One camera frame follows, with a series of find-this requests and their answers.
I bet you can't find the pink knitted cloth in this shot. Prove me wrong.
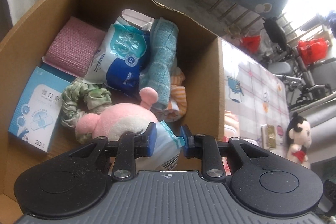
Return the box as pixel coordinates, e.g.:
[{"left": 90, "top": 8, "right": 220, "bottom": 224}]
[{"left": 42, "top": 17, "right": 107, "bottom": 77}]

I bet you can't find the blue white bandage box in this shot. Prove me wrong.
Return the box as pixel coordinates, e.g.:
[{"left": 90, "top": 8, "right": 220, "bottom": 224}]
[{"left": 8, "top": 65, "right": 72, "bottom": 153}]

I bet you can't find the small red plastic bag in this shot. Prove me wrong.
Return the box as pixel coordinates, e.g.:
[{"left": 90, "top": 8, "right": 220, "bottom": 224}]
[{"left": 240, "top": 35, "right": 261, "bottom": 54}]

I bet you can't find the metal railing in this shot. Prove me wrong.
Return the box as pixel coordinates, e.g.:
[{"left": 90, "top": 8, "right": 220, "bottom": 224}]
[{"left": 155, "top": 0, "right": 331, "bottom": 41}]

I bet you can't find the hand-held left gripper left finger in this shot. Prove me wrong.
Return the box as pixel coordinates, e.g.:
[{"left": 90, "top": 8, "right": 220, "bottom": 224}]
[{"left": 62, "top": 123, "right": 158, "bottom": 182}]

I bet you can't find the blue white plastic packet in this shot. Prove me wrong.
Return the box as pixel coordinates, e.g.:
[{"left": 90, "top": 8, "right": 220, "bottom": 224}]
[{"left": 84, "top": 15, "right": 153, "bottom": 97}]

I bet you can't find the large red plastic bag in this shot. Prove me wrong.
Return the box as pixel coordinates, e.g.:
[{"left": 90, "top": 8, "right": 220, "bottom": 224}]
[{"left": 298, "top": 39, "right": 330, "bottom": 65}]

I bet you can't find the teal checked towel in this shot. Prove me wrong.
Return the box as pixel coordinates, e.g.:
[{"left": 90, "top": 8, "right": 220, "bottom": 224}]
[{"left": 140, "top": 18, "right": 180, "bottom": 106}]

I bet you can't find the pale plastic packet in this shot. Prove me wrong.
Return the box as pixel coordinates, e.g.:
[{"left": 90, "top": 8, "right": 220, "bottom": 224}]
[{"left": 152, "top": 120, "right": 185, "bottom": 170}]

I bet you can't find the black cushion pad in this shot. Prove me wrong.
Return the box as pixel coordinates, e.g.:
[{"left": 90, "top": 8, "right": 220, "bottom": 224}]
[{"left": 262, "top": 17, "right": 288, "bottom": 51}]

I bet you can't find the orange striped cloth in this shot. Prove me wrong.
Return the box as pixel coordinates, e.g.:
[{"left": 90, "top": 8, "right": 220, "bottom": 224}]
[{"left": 155, "top": 67, "right": 188, "bottom": 122}]

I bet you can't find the pink white plush toy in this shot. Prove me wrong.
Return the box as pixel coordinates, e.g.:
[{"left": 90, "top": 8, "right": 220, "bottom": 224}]
[{"left": 76, "top": 87, "right": 159, "bottom": 142}]

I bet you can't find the plush doll with red shirt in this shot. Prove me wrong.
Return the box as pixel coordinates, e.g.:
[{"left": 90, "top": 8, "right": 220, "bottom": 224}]
[{"left": 286, "top": 112, "right": 313, "bottom": 169}]

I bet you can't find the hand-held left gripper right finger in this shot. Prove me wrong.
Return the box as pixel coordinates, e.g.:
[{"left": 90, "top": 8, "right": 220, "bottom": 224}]
[{"left": 180, "top": 125, "right": 278, "bottom": 182}]

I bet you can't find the checked printed tablecloth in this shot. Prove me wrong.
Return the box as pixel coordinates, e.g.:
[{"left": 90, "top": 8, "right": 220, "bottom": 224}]
[{"left": 220, "top": 39, "right": 292, "bottom": 161}]

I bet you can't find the brown cardboard box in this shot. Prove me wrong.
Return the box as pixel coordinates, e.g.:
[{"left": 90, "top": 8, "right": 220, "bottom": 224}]
[{"left": 0, "top": 0, "right": 226, "bottom": 194}]

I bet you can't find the green scrunchie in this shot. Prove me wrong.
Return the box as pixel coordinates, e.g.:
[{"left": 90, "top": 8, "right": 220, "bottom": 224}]
[{"left": 61, "top": 78, "right": 112, "bottom": 143}]

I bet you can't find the grey seat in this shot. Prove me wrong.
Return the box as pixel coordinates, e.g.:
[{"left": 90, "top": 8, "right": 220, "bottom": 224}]
[{"left": 270, "top": 61, "right": 292, "bottom": 76}]

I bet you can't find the gold foil packet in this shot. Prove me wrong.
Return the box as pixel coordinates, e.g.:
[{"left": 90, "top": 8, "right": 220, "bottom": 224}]
[{"left": 260, "top": 124, "right": 277, "bottom": 149}]

